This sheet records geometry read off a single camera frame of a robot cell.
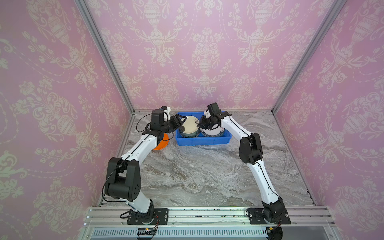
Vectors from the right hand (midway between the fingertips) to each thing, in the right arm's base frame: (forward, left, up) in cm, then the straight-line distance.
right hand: (197, 124), depth 103 cm
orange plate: (-10, +23, -6) cm, 26 cm away
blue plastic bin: (-9, +11, -6) cm, 15 cm away
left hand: (-9, +7, +15) cm, 19 cm away
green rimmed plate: (-5, -12, -3) cm, 13 cm away
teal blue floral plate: (-5, +5, -5) cm, 9 cm away
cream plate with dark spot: (0, +5, -1) cm, 5 cm away
